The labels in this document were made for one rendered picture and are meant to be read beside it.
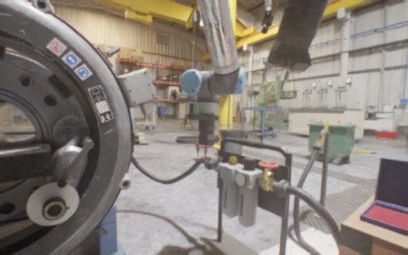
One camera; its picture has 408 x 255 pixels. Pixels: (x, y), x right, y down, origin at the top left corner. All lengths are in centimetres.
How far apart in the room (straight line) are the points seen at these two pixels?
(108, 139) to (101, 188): 15
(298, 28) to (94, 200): 66
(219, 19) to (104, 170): 53
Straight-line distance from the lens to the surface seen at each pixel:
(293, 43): 48
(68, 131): 68
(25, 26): 66
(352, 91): 664
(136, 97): 71
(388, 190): 70
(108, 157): 66
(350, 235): 54
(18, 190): 80
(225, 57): 67
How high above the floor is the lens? 69
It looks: 4 degrees down
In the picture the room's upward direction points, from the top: 1 degrees clockwise
